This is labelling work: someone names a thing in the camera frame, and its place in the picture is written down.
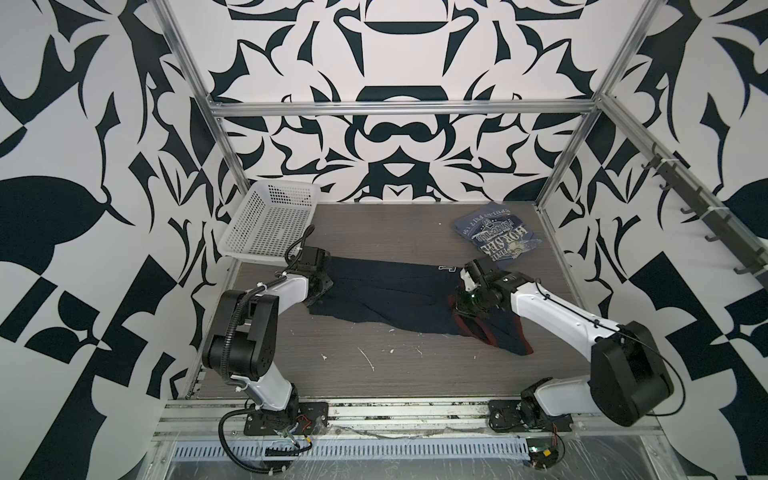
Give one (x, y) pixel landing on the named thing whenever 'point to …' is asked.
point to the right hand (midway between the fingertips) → (453, 305)
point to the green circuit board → (542, 453)
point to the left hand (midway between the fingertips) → (322, 279)
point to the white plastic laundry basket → (271, 221)
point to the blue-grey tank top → (497, 233)
